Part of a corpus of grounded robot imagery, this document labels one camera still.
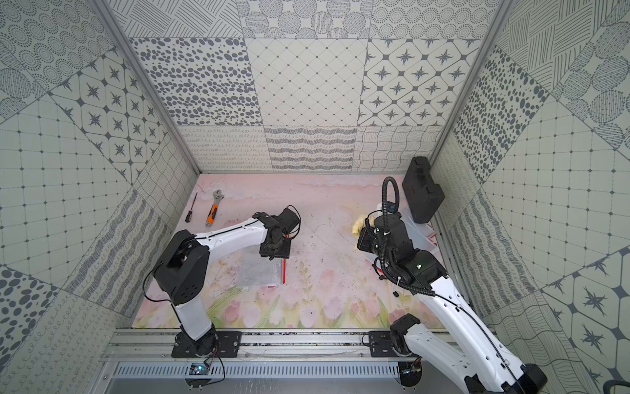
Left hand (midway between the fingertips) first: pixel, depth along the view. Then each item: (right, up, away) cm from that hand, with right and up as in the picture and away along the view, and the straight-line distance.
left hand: (288, 256), depth 89 cm
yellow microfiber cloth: (+24, +14, -19) cm, 33 cm away
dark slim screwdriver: (-46, +14, +16) cm, 50 cm away
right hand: (+25, +11, -15) cm, 31 cm away
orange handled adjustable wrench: (-36, +22, +22) cm, 48 cm away
